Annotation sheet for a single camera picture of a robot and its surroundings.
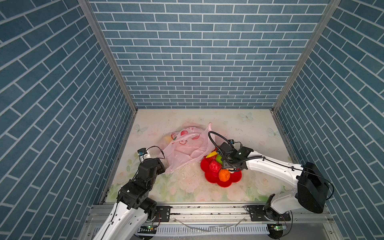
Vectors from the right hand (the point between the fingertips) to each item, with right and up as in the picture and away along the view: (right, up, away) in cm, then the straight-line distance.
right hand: (226, 160), depth 85 cm
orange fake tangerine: (-2, -7, -4) cm, 8 cm away
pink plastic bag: (-25, +5, +16) cm, 31 cm away
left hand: (-35, +3, -8) cm, 36 cm away
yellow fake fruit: (-36, +11, +11) cm, 39 cm away
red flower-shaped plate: (-7, -10, -1) cm, 12 cm away
